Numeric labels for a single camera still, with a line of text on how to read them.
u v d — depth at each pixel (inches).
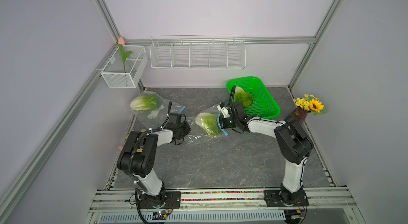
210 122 35.6
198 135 36.7
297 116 35.0
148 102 40.1
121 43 35.1
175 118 30.2
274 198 29.1
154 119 40.2
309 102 31.0
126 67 34.9
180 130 34.5
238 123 29.1
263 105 42.6
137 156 18.7
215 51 39.0
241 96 40.5
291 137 20.4
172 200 28.9
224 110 34.4
